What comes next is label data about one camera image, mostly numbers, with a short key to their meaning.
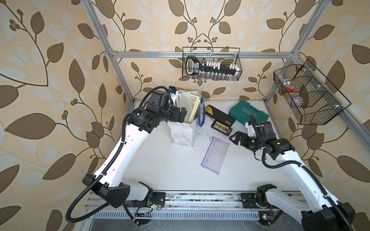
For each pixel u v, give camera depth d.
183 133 0.88
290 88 0.81
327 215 0.36
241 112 1.08
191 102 0.90
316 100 0.72
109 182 0.38
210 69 0.84
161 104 0.50
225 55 0.91
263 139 0.57
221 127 1.02
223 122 1.05
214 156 0.91
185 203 0.74
